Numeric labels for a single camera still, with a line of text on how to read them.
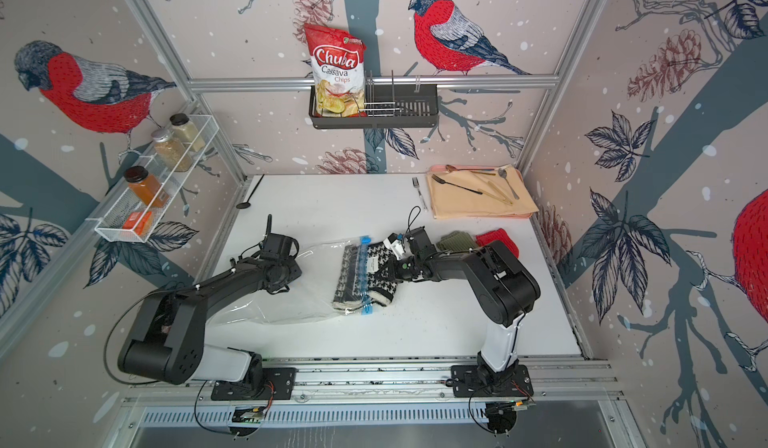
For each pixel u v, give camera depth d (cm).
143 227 67
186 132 80
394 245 88
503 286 50
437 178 119
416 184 118
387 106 95
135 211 71
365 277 88
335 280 91
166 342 43
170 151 75
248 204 113
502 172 121
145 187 67
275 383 73
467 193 114
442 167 123
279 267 78
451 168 122
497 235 98
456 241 95
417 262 78
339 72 78
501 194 114
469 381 73
